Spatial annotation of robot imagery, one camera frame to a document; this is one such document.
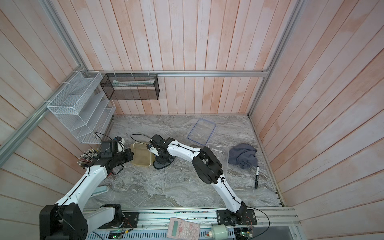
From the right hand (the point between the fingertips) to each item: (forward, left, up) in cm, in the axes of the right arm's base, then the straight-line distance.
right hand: (163, 157), depth 96 cm
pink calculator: (-39, -14, +1) cm, 41 cm away
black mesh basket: (+43, +25, +25) cm, 56 cm away
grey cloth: (0, -51, +5) cm, 51 cm away
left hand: (-4, +16, +10) cm, 19 cm away
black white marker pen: (-9, -59, 0) cm, 59 cm away
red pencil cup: (-11, +37, +17) cm, 42 cm away
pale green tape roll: (-40, -32, +7) cm, 51 cm away
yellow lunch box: (+2, +15, -3) cm, 15 cm away
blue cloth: (-9, 0, +6) cm, 10 cm away
